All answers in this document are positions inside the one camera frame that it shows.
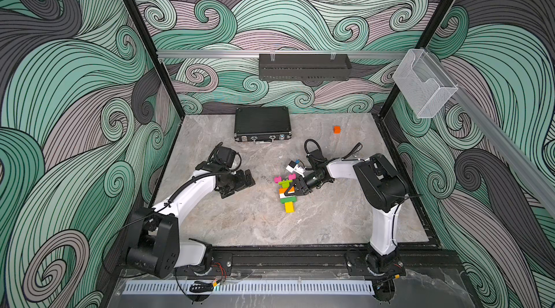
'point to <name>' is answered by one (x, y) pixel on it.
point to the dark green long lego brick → (288, 199)
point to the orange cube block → (337, 129)
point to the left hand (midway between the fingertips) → (246, 184)
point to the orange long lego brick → (283, 190)
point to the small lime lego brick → (285, 184)
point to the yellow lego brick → (289, 207)
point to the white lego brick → (282, 195)
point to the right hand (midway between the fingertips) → (287, 197)
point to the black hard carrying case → (262, 124)
